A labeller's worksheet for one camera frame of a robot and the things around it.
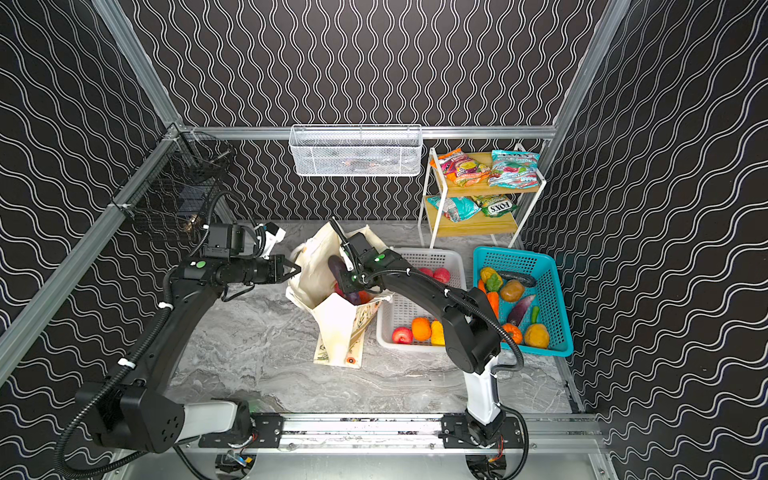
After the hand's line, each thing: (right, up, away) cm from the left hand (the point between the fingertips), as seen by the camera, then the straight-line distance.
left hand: (305, 268), depth 75 cm
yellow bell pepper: (+55, -2, +26) cm, 61 cm away
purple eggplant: (+6, 0, +11) cm, 13 cm away
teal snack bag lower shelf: (+44, +19, +25) cm, 54 cm away
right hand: (+9, -5, +13) cm, 17 cm away
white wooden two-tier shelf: (+51, +23, +19) cm, 59 cm away
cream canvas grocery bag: (+10, -12, -7) cm, 17 cm away
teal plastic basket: (+71, -9, +17) cm, 73 cm away
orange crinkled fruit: (+30, -18, +11) cm, 37 cm away
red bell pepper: (+14, -9, +11) cm, 20 cm away
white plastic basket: (+24, -14, +20) cm, 35 cm away
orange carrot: (+52, -7, +24) cm, 57 cm away
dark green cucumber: (+67, -5, +25) cm, 71 cm away
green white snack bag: (+57, +20, +25) cm, 65 cm away
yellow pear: (+35, -19, +10) cm, 41 cm away
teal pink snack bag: (+56, +27, +8) cm, 63 cm away
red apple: (+25, -19, +10) cm, 33 cm away
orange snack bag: (+41, +27, +8) cm, 50 cm away
